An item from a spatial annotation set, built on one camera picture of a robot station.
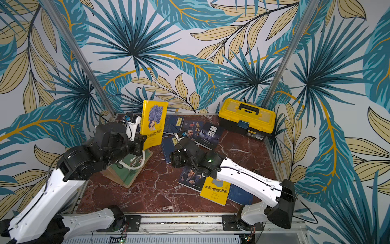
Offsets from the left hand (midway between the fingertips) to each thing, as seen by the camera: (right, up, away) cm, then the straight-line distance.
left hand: (143, 139), depth 61 cm
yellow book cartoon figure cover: (+32, -29, +22) cm, 49 cm away
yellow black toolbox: (+54, +11, +35) cm, 66 cm away
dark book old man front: (+17, -24, +26) cm, 39 cm away
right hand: (+11, -7, +9) cm, 16 cm away
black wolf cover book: (+30, -1, +44) cm, 53 cm away
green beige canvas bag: (-16, -17, +18) cm, 30 cm away
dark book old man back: (+18, +5, +49) cm, 52 cm away
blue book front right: (+44, -31, +21) cm, 58 cm away
